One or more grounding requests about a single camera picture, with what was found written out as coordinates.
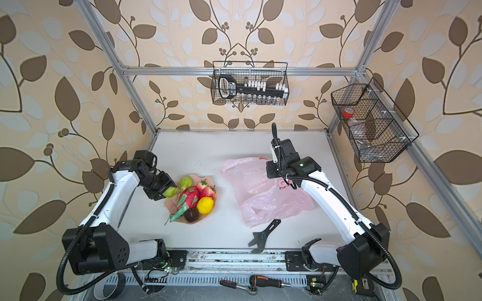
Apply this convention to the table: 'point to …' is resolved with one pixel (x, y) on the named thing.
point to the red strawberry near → (207, 192)
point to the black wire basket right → (378, 128)
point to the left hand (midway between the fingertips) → (170, 187)
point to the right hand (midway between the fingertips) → (271, 167)
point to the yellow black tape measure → (364, 286)
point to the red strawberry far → (202, 185)
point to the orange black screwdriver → (264, 281)
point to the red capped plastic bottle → (348, 112)
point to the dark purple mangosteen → (191, 215)
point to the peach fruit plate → (171, 203)
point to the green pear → (170, 192)
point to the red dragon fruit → (189, 199)
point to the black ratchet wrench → (251, 290)
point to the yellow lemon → (205, 205)
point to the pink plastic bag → (262, 199)
